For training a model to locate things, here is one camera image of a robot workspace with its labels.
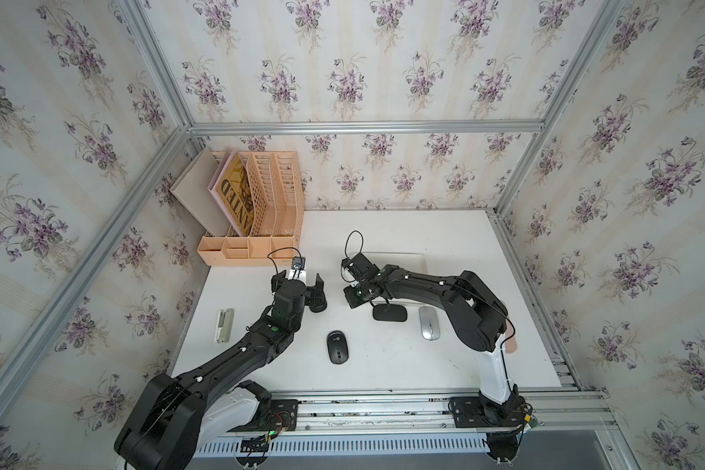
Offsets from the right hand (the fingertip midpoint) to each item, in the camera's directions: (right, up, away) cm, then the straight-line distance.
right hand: (351, 298), depth 94 cm
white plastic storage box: (+21, +12, +7) cm, 25 cm away
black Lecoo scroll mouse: (-4, -11, -10) cm, 16 cm away
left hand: (-13, +9, -10) cm, 19 cm away
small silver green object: (-38, -6, -8) cm, 39 cm away
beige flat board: (-48, +35, -8) cm, 60 cm away
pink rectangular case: (+47, -12, -10) cm, 50 cm away
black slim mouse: (+14, -4, -4) cm, 15 cm away
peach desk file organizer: (-29, +30, +21) cm, 47 cm away
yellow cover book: (-39, +36, +1) cm, 53 cm away
